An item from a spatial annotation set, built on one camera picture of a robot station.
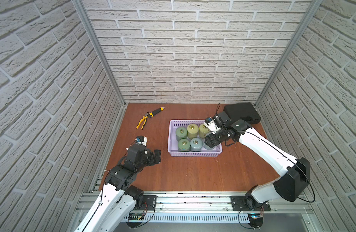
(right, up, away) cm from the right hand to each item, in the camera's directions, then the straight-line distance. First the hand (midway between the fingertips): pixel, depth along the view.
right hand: (213, 138), depth 80 cm
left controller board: (-42, -39, -8) cm, 58 cm away
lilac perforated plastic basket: (-24, -8, +13) cm, 29 cm away
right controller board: (+19, -39, -11) cm, 45 cm away
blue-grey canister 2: (-4, -4, -5) cm, 8 cm away
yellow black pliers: (-46, +14, +30) cm, 56 cm away
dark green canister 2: (-17, -5, +7) cm, 19 cm away
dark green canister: (-19, +2, +12) cm, 22 cm away
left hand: (-32, -5, -6) cm, 33 cm away
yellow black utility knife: (-42, +15, +31) cm, 54 cm away
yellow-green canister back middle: (-11, +3, +12) cm, 17 cm away
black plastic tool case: (+30, +17, +29) cm, 45 cm away
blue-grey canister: (-9, -5, +7) cm, 12 cm away
